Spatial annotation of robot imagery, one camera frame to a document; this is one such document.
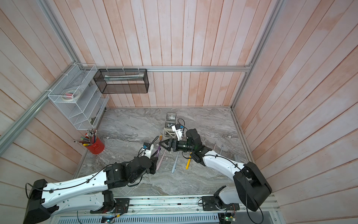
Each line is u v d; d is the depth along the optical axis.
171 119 1.07
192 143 0.64
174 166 0.87
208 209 0.73
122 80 0.90
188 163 0.88
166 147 0.69
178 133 0.73
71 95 0.68
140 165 0.52
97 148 0.88
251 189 0.42
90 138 0.84
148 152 0.62
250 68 0.93
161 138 1.02
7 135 0.52
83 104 0.79
